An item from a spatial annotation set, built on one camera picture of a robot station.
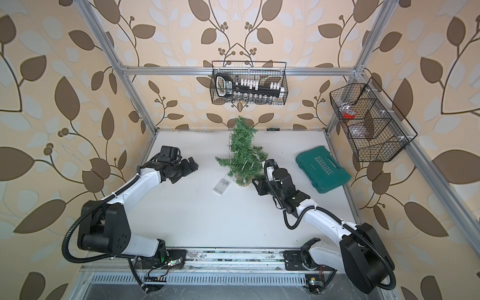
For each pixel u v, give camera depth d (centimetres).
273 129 120
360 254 40
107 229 43
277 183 66
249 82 83
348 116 82
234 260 75
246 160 72
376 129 73
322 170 96
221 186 96
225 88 85
